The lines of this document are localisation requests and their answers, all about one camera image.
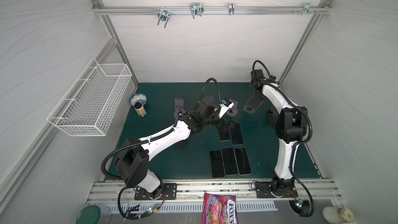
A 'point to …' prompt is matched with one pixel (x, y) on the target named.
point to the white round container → (339, 215)
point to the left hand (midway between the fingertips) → (232, 113)
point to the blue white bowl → (138, 97)
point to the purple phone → (229, 160)
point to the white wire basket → (86, 107)
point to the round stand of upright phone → (233, 111)
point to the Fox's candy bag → (219, 209)
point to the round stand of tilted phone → (249, 109)
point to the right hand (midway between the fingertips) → (264, 88)
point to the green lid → (88, 214)
